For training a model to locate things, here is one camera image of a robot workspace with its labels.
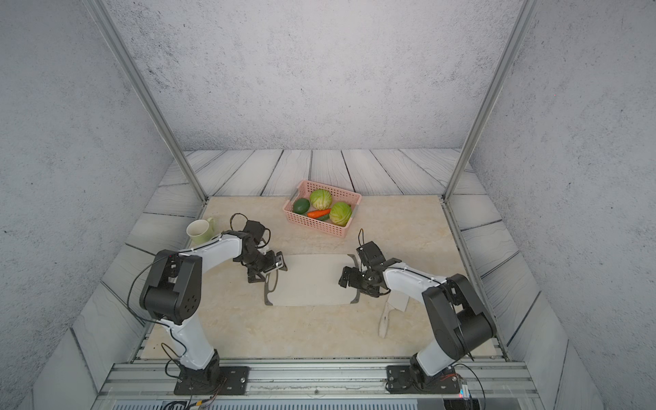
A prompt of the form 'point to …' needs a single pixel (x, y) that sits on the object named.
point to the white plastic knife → (395, 301)
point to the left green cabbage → (320, 199)
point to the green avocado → (301, 206)
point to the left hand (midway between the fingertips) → (282, 272)
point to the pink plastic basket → (303, 190)
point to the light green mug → (201, 231)
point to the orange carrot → (319, 213)
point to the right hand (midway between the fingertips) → (350, 285)
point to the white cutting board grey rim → (310, 279)
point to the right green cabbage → (340, 213)
